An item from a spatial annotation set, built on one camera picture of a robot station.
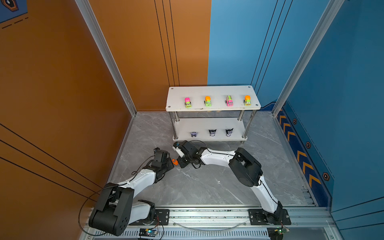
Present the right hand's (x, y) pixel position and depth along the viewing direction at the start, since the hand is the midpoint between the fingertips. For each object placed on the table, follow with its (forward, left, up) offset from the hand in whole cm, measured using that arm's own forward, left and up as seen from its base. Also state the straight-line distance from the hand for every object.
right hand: (177, 161), depth 93 cm
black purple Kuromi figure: (+14, -33, +11) cm, 37 cm away
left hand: (-1, +4, +1) cm, 4 cm away
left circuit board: (-36, +11, -2) cm, 38 cm away
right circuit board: (-37, -51, -3) cm, 63 cm away
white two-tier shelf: (+42, -24, 0) cm, 48 cm away
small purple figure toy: (+14, -10, +10) cm, 20 cm away
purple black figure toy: (+14, -23, +10) cm, 28 cm away
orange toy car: (-3, 0, +4) cm, 5 cm away
